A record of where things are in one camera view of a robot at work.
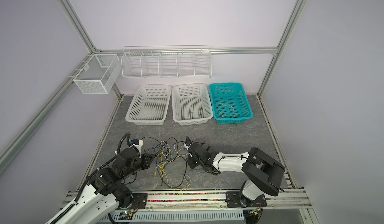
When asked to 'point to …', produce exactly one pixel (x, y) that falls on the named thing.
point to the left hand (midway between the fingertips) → (154, 158)
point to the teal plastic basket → (230, 103)
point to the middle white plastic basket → (192, 105)
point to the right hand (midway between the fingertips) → (189, 158)
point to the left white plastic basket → (150, 105)
